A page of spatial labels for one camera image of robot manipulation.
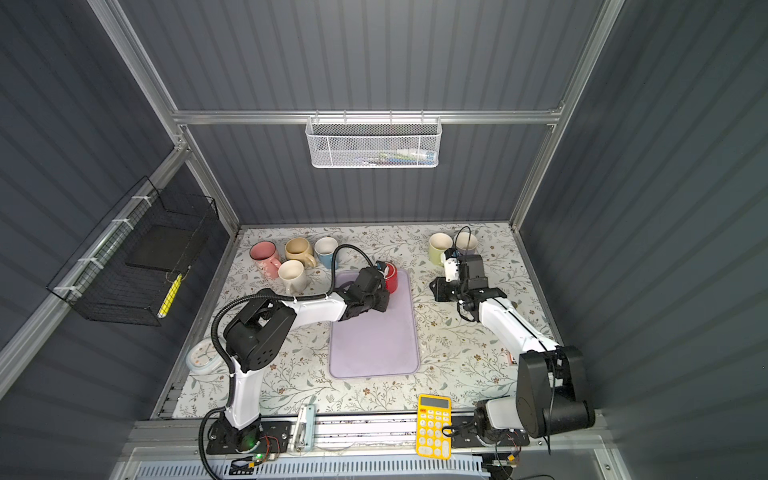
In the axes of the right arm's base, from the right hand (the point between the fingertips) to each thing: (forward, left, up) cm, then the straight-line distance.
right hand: (439, 286), depth 89 cm
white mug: (+6, +46, -2) cm, 47 cm away
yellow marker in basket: (-14, +65, +17) cm, 69 cm away
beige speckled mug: (+21, +49, -7) cm, 53 cm away
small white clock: (-18, +69, -7) cm, 71 cm away
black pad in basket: (-1, +73, +20) cm, 75 cm away
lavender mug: (+23, -11, -6) cm, 26 cm away
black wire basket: (-7, +79, +19) cm, 81 cm away
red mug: (+5, +14, -3) cm, 16 cm away
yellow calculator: (-32, +3, -10) cm, 34 cm away
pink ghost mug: (+11, +55, +1) cm, 56 cm away
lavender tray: (-14, +19, -10) cm, 25 cm away
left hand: (+3, +16, -9) cm, 18 cm away
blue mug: (+18, +38, -3) cm, 43 cm away
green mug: (+22, -2, -5) cm, 23 cm away
